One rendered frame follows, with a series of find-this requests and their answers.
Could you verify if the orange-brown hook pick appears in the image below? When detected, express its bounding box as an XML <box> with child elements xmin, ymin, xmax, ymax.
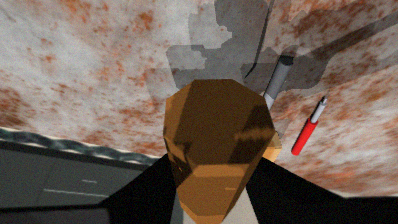
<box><xmin>163</xmin><ymin>79</ymin><xmax>276</xmax><ymax>224</ymax></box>

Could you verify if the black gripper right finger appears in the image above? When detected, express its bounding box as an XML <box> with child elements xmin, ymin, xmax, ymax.
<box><xmin>245</xmin><ymin>157</ymin><xmax>398</xmax><ymax>224</ymax></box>

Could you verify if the grey cylinder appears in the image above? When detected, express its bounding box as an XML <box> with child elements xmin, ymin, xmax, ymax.
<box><xmin>263</xmin><ymin>57</ymin><xmax>293</xmax><ymax>111</ymax></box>

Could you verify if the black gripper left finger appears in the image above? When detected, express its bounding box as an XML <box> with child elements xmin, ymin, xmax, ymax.
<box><xmin>0</xmin><ymin>153</ymin><xmax>176</xmax><ymax>224</ymax></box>

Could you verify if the tan cardboard box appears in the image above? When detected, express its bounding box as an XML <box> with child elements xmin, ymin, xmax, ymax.
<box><xmin>262</xmin><ymin>131</ymin><xmax>282</xmax><ymax>163</ymax></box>

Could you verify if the red-handled screwdriver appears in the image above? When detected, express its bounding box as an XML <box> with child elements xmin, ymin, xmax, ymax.
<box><xmin>291</xmin><ymin>98</ymin><xmax>328</xmax><ymax>156</ymax></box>

